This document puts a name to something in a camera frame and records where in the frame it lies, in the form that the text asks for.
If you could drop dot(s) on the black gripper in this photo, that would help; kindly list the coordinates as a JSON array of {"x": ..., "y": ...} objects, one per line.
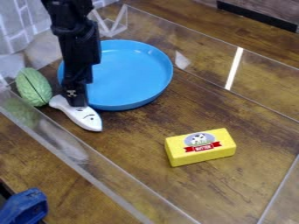
[{"x": 77, "y": 34}]

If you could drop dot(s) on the white toy fish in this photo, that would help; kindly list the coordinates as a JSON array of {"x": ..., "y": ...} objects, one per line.
[{"x": 84, "y": 116}]

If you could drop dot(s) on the blue round tray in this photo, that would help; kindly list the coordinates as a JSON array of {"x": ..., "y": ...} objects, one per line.
[{"x": 129, "y": 77}]

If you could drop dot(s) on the green textured toy vegetable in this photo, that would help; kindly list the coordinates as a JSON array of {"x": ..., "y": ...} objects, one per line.
[{"x": 33, "y": 87}]

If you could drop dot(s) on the white checkered cloth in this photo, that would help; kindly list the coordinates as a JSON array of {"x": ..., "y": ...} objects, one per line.
[{"x": 23, "y": 20}]

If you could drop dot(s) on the yellow toy butter block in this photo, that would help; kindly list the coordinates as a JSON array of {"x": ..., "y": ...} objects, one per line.
[{"x": 199, "y": 146}]

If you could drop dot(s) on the clear acrylic enclosure wall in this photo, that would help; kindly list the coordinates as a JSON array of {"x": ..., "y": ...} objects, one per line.
[{"x": 235, "y": 81}]

